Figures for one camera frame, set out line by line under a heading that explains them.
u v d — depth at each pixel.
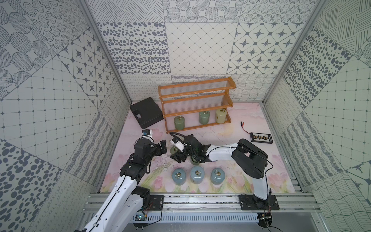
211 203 0.76
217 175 0.76
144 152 0.57
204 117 1.01
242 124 1.07
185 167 0.86
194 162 0.89
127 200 0.50
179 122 0.98
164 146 0.74
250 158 0.53
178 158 0.80
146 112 1.10
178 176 0.75
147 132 0.69
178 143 0.79
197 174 0.75
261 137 0.98
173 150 0.84
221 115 1.01
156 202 0.73
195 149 0.72
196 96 1.21
